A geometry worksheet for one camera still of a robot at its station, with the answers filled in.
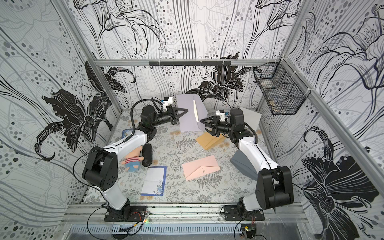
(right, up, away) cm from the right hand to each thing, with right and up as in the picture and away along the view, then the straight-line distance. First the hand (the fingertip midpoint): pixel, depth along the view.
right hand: (203, 123), depth 77 cm
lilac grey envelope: (-6, +1, -4) cm, 8 cm away
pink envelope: (-1, -26, +9) cm, 28 cm away
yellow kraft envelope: (+4, -12, +25) cm, 28 cm away
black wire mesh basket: (+48, +20, +11) cm, 53 cm away
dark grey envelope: (+24, -24, +12) cm, 37 cm away
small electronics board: (+22, -51, -6) cm, 56 cm away
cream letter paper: (-4, +6, -2) cm, 8 cm away
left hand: (-8, +6, -2) cm, 10 cm away
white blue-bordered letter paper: (-28, -33, +7) cm, 44 cm away
